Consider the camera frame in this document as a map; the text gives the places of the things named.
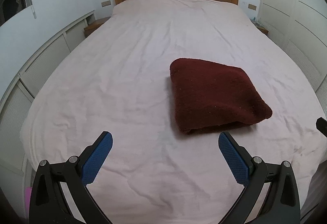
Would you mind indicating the right wall switch plate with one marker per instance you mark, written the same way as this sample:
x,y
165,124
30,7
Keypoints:
x,y
252,7

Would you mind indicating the left wall switch plate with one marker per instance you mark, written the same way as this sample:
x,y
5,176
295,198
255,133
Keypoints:
x,y
106,3

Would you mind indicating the left wooden nightstand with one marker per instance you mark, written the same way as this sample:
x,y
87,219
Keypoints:
x,y
93,24

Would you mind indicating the white wardrobe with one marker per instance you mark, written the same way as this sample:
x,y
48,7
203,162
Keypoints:
x,y
298,27

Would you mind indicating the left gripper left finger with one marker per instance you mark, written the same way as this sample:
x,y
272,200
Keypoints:
x,y
48,203

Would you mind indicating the dark red knitted sweater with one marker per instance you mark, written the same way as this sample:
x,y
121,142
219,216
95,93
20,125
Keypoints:
x,y
209,96

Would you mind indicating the wall switch plate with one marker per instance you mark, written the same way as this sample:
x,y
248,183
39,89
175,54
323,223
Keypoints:
x,y
106,3
252,7

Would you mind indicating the wooden nightstand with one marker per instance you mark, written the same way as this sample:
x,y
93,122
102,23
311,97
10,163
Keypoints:
x,y
260,27
93,24

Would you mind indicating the right wooden nightstand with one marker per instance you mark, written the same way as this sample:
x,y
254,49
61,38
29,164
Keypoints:
x,y
260,27

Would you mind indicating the white low cabinet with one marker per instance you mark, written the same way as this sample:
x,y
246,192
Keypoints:
x,y
16,172

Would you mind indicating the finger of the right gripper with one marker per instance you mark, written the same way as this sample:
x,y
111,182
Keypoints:
x,y
321,125

